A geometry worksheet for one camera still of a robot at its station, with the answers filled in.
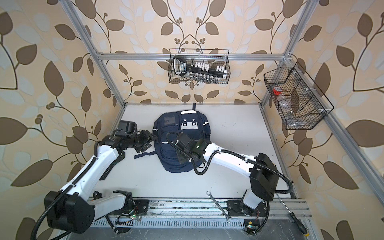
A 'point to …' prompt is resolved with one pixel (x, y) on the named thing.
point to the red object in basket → (276, 93)
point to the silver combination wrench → (227, 217)
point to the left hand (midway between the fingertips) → (156, 138)
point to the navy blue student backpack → (192, 123)
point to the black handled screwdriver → (303, 229)
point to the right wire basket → (300, 103)
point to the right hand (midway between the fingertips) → (181, 156)
